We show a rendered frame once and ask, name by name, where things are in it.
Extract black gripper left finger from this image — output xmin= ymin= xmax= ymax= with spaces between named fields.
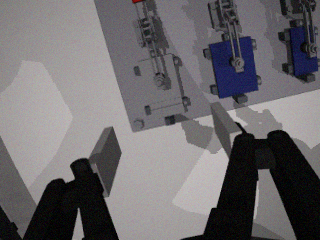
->
xmin=22 ymin=126 xmax=122 ymax=240

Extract red-handled toggle clamp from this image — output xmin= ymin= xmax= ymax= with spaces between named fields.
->
xmin=208 ymin=0 xmax=244 ymax=73

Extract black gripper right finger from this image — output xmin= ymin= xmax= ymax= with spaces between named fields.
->
xmin=201 ymin=101 xmax=320 ymax=240

